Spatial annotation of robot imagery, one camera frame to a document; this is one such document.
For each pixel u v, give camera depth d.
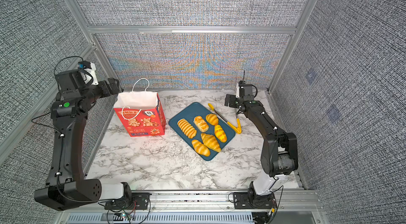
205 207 0.73
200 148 0.87
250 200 0.66
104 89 0.61
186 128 0.95
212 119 0.99
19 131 0.56
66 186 0.37
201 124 0.96
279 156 0.47
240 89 0.73
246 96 0.69
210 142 0.88
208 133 0.93
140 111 0.76
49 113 0.45
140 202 0.73
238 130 0.95
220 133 0.92
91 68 0.59
